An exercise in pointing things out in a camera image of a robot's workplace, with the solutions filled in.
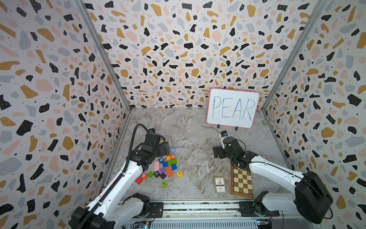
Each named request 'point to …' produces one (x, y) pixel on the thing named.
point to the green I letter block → (164, 184)
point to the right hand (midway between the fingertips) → (220, 146)
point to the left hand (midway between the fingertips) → (162, 146)
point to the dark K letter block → (157, 174)
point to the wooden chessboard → (241, 182)
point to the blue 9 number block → (161, 160)
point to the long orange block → (169, 171)
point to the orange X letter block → (168, 158)
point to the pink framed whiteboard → (232, 108)
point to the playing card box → (220, 185)
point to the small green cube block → (150, 174)
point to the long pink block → (157, 166)
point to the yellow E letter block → (179, 174)
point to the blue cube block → (174, 167)
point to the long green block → (173, 161)
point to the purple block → (162, 170)
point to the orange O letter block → (173, 156)
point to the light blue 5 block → (173, 150)
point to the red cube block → (138, 180)
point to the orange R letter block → (144, 176)
